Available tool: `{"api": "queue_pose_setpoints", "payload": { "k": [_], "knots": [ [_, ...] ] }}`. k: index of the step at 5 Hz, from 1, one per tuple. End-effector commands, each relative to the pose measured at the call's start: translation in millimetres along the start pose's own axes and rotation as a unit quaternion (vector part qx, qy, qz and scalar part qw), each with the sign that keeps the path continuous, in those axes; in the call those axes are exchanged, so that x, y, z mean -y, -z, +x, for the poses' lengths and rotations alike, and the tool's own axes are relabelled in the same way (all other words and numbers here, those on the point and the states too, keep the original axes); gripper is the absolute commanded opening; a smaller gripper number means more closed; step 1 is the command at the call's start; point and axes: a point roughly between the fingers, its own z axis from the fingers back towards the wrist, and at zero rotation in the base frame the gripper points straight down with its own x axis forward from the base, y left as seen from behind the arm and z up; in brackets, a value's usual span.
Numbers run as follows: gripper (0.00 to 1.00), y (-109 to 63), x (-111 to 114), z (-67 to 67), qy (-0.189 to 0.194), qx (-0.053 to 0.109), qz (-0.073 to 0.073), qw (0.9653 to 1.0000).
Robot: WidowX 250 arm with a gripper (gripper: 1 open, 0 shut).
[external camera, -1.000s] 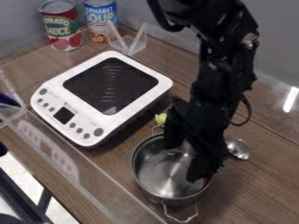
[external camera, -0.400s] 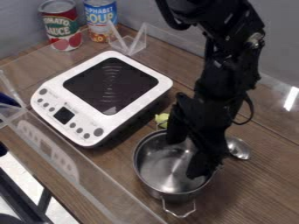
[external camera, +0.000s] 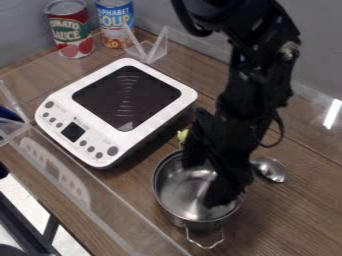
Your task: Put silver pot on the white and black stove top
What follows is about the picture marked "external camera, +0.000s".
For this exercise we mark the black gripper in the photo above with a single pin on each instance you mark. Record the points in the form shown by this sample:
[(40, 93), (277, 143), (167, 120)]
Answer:
[(224, 137)]

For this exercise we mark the silver steel pot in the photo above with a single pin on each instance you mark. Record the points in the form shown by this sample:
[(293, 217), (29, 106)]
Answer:
[(179, 189)]

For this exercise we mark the spoon with green handle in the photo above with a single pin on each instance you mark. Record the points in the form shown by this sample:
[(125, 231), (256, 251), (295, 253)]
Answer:
[(265, 166)]

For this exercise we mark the white and black stove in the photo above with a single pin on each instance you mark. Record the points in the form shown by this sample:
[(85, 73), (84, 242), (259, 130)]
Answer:
[(105, 113)]

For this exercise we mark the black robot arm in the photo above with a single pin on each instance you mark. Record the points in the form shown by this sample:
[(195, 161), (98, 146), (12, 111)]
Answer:
[(260, 31)]

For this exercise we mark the clear acrylic front barrier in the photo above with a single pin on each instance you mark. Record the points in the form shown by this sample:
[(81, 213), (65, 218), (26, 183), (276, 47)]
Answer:
[(109, 226)]

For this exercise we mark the clear acrylic stand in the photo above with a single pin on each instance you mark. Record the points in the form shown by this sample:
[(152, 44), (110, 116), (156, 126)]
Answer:
[(145, 51)]

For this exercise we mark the alphabet soup can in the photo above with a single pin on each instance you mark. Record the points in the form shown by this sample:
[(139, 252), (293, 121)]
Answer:
[(114, 13)]

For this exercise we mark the tomato sauce can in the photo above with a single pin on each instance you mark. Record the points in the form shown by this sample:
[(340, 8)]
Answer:
[(68, 21)]

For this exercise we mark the black metal table frame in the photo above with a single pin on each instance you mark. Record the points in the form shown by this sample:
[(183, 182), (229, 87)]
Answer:
[(29, 242)]

